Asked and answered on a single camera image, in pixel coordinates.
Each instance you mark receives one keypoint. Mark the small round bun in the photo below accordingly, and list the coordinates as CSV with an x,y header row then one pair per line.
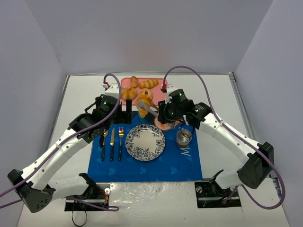
x,y
134,81

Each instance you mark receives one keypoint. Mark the pink tray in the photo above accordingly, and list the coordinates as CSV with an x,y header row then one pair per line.
x,y
157,93

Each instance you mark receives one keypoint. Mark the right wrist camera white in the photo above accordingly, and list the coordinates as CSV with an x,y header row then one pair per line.
x,y
168,89

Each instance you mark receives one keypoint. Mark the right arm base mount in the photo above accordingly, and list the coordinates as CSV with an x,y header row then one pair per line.
x,y
208,197

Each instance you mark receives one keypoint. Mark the sugared donut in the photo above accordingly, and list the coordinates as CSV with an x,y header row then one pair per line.
x,y
146,92

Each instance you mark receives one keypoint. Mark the round striped bun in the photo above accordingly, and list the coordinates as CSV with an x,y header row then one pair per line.
x,y
129,93

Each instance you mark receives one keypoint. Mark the aluminium rail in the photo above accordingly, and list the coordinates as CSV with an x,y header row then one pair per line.
x,y
249,129

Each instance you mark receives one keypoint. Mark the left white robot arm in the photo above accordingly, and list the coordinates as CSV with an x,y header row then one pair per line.
x,y
34,184

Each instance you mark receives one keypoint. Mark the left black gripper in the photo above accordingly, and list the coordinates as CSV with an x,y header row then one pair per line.
x,y
124,117

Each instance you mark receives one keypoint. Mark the metal cup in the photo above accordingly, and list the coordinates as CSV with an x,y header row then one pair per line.
x,y
183,138

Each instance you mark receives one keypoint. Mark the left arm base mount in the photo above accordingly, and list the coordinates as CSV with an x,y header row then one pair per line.
x,y
97,195

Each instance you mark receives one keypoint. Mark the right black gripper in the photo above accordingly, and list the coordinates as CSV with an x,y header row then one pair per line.
x,y
162,114

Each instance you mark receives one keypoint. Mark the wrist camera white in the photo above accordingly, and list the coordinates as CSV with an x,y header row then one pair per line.
x,y
168,89
111,89

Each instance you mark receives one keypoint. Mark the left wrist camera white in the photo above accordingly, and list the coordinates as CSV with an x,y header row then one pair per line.
x,y
111,89

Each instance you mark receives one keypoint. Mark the gold knife green handle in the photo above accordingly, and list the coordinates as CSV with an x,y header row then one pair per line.
x,y
112,144

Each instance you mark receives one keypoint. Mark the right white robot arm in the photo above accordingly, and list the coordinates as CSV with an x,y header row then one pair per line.
x,y
253,169

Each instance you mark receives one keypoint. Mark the blue floral plate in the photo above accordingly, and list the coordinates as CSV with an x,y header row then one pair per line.
x,y
145,142

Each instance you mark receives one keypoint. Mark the gold spoon green handle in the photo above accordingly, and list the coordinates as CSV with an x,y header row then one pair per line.
x,y
103,146

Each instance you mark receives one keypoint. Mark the gold fork green handle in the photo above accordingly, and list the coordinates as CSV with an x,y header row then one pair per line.
x,y
121,134

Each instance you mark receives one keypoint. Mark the striped croissant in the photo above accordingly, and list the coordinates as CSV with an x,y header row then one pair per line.
x,y
149,84
143,100

